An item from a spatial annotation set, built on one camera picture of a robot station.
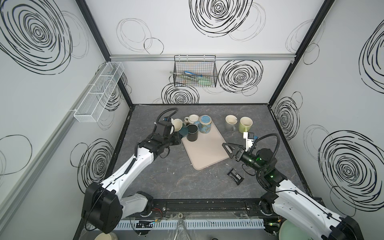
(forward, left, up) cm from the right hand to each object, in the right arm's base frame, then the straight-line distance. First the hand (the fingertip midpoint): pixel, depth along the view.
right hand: (224, 147), depth 71 cm
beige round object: (-34, +52, -15) cm, 64 cm away
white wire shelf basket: (+16, +65, +12) cm, 68 cm away
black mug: (+17, +16, -14) cm, 27 cm away
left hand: (+10, +22, -5) cm, 25 cm away
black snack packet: (-7, -9, -21) cm, 24 cm away
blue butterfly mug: (+24, +8, -12) cm, 28 cm away
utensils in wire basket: (+38, +13, +13) cm, 42 cm away
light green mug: (+25, -19, -14) cm, 34 cm away
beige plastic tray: (+10, +6, -21) cm, 24 cm away
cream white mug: (+30, +17, -15) cm, 37 cm away
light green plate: (-30, -28, -20) cm, 46 cm away
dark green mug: (+14, +21, -8) cm, 26 cm away
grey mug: (+28, -10, -15) cm, 33 cm away
